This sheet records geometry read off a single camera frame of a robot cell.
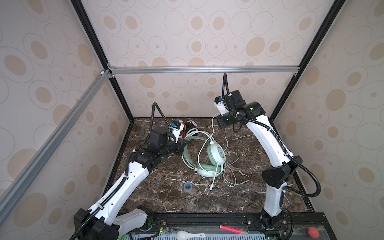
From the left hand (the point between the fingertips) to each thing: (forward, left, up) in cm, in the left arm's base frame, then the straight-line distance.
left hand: (191, 140), depth 71 cm
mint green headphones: (-10, -10, +5) cm, 16 cm away
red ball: (-34, -57, -25) cm, 71 cm away
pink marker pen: (-33, -20, -27) cm, 47 cm away
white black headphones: (+26, +1, -21) cm, 34 cm away
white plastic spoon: (-36, +3, -25) cm, 44 cm away
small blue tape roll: (-12, +3, -28) cm, 31 cm away
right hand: (+13, -14, 0) cm, 19 cm away
